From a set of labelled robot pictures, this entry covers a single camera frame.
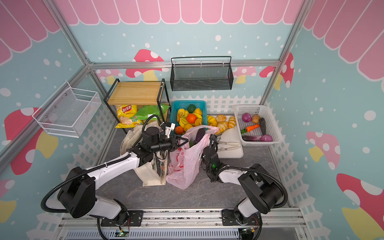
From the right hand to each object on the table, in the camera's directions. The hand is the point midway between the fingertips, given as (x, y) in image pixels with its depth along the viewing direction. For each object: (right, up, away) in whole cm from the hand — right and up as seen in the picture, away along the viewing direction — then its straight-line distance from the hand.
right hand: (194, 141), depth 86 cm
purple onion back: (+39, +16, +26) cm, 50 cm away
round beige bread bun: (+20, +16, +26) cm, 36 cm away
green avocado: (-3, +23, +27) cm, 36 cm away
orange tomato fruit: (-2, +15, +22) cm, 27 cm away
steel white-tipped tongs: (+20, -6, +11) cm, 24 cm away
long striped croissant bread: (+21, +9, +22) cm, 31 cm away
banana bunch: (-10, +17, +21) cm, 29 cm away
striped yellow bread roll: (+13, +13, +26) cm, 31 cm away
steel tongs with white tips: (+26, -2, +13) cm, 29 cm away
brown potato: (+46, +15, +25) cm, 55 cm away
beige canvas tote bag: (-20, -14, -14) cm, 28 cm away
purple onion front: (+47, +1, +11) cm, 49 cm away
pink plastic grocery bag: (-5, -11, -16) cm, 20 cm away
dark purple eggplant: (+3, +4, 0) cm, 5 cm away
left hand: (-3, 0, -10) cm, 11 cm away
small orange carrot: (+39, +8, +21) cm, 45 cm away
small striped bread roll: (+28, +12, +25) cm, 39 cm away
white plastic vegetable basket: (+52, +10, +19) cm, 57 cm away
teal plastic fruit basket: (+3, +11, +13) cm, 18 cm away
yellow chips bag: (-43, +17, +5) cm, 47 cm away
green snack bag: (-24, +18, +1) cm, 30 cm away
